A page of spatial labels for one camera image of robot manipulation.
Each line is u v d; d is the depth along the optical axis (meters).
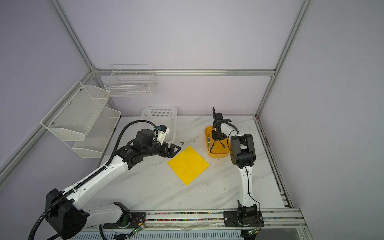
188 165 0.93
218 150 1.04
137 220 0.74
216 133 0.93
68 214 0.38
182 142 1.04
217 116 0.88
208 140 1.04
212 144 1.04
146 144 0.59
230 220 0.73
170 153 0.67
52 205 0.38
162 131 0.68
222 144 1.04
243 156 0.60
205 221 0.74
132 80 0.96
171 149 0.68
